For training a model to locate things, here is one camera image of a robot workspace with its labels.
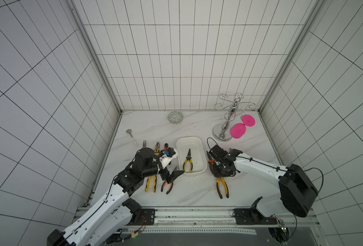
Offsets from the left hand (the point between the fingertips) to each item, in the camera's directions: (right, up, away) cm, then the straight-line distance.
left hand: (175, 165), depth 72 cm
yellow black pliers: (-12, -13, +11) cm, 21 cm away
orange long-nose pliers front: (-7, -14, +11) cm, 19 cm away
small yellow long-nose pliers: (+7, -2, +20) cm, 21 cm away
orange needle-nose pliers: (-22, +5, +26) cm, 34 cm away
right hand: (+21, -9, +13) cm, 26 cm away
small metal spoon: (-35, +14, +35) cm, 51 cm away
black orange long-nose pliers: (+20, -3, +18) cm, 27 cm away
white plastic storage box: (+9, 0, +23) cm, 24 cm away
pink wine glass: (+36, +16, +16) cm, 42 cm away
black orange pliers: (-8, +4, +27) cm, 29 cm away
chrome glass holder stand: (+30, +14, +32) cm, 46 cm away
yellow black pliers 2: (+23, -14, +7) cm, 28 cm away
